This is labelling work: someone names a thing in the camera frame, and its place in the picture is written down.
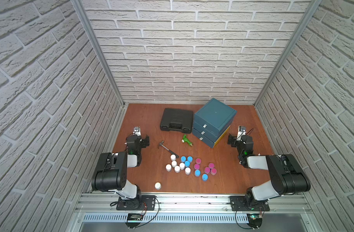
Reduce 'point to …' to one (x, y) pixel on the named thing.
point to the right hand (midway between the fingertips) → (238, 134)
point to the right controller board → (255, 220)
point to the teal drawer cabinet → (212, 122)
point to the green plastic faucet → (185, 140)
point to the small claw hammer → (172, 152)
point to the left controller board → (135, 216)
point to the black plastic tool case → (177, 120)
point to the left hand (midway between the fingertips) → (139, 132)
